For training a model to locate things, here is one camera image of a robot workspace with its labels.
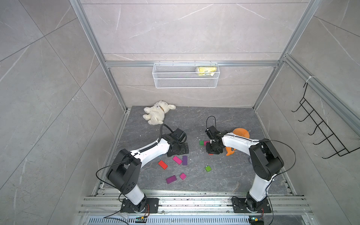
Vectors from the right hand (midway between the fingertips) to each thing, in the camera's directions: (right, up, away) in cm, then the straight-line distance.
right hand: (210, 151), depth 94 cm
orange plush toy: (+21, +13, +2) cm, 25 cm away
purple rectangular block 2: (-26, -14, -12) cm, 32 cm away
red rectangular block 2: (0, -2, -1) cm, 2 cm away
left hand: (-18, +2, -6) cm, 19 cm away
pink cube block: (-18, -13, -11) cm, 25 cm away
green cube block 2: (-3, -9, -8) cm, 13 cm away
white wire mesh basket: (-18, +54, +7) cm, 58 cm away
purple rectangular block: (-17, -6, -4) cm, 19 cm away
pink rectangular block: (-22, -5, -4) cm, 23 cm away
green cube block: (-5, +5, +4) cm, 8 cm away
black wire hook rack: (+49, +10, -34) cm, 60 cm away
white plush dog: (-39, +26, +10) cm, 48 cm away
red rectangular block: (-32, -7, -6) cm, 33 cm away
